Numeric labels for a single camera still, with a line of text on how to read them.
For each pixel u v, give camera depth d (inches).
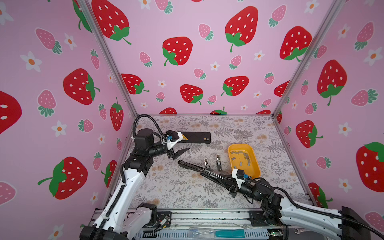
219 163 36.5
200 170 28.2
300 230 27.6
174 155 25.1
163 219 28.3
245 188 25.0
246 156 38.5
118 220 15.8
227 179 26.9
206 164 35.7
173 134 22.3
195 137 41.2
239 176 23.4
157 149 23.4
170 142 22.4
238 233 27.2
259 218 28.9
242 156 38.5
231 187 25.3
